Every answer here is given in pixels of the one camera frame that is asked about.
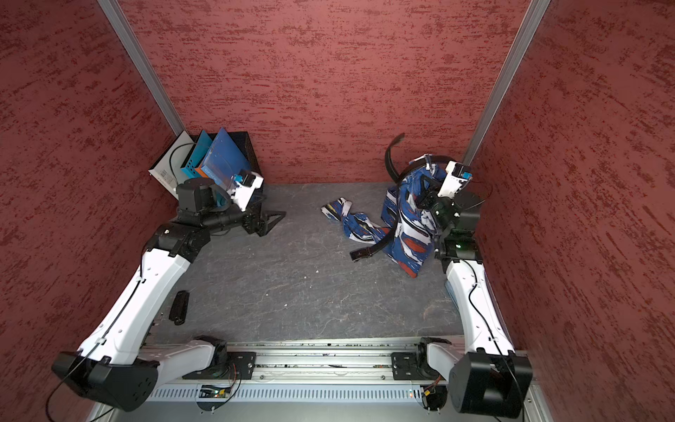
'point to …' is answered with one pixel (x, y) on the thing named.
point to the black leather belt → (399, 182)
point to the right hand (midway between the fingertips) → (419, 179)
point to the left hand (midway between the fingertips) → (269, 211)
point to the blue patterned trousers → (404, 221)
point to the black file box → (245, 147)
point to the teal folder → (199, 150)
